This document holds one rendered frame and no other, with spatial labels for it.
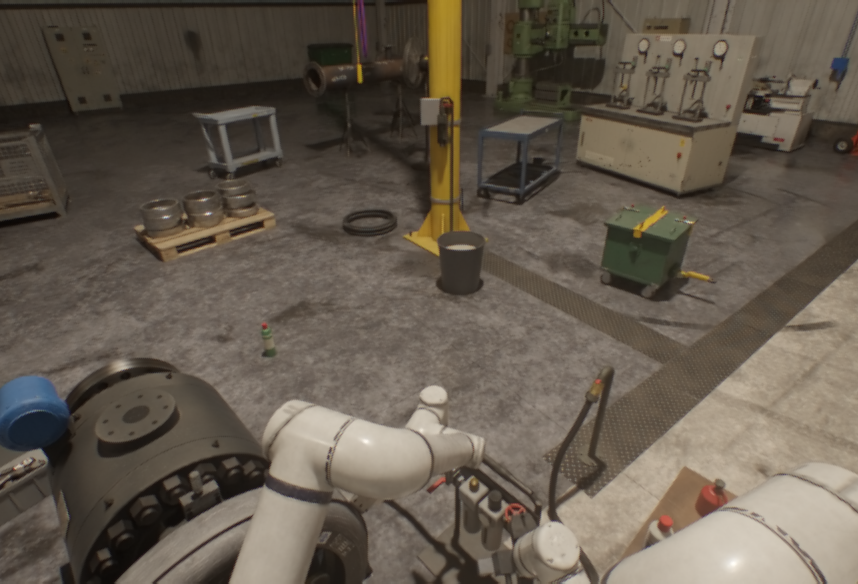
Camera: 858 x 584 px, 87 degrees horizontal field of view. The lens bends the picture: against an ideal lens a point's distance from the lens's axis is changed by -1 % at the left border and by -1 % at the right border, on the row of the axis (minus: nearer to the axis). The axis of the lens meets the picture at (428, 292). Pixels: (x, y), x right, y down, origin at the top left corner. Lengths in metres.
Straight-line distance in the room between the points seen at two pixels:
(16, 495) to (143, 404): 1.34
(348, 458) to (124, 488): 0.84
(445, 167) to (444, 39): 1.02
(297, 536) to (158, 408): 0.86
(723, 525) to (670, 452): 2.22
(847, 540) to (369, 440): 0.59
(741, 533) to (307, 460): 0.60
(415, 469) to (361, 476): 0.09
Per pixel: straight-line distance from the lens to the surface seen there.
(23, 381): 1.79
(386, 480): 0.80
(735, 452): 2.90
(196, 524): 1.21
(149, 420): 1.59
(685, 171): 6.34
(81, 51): 16.34
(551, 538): 1.04
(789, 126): 9.71
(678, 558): 0.52
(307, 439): 0.83
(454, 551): 2.19
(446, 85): 4.20
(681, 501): 1.93
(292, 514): 0.85
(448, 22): 4.18
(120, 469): 1.57
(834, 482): 0.61
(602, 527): 2.36
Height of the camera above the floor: 1.90
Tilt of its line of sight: 30 degrees down
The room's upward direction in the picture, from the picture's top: 1 degrees counter-clockwise
